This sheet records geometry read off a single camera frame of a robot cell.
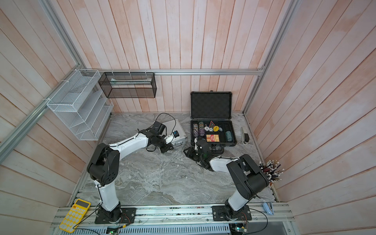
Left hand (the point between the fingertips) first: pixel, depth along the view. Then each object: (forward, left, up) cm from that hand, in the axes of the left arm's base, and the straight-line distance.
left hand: (171, 147), depth 92 cm
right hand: (-2, -9, -1) cm, 9 cm away
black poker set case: (+25, -29, 0) cm, 38 cm away
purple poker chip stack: (+15, -21, -2) cm, 26 cm away
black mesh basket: (+43, +33, +18) cm, 57 cm away
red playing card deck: (+10, -28, -3) cm, 30 cm away
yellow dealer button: (+19, -32, -4) cm, 37 cm away
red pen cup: (-19, -51, +13) cm, 56 cm away
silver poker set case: (+6, -2, +16) cm, 17 cm away
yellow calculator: (-40, +48, -6) cm, 63 cm away
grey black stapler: (+10, -52, -2) cm, 53 cm away
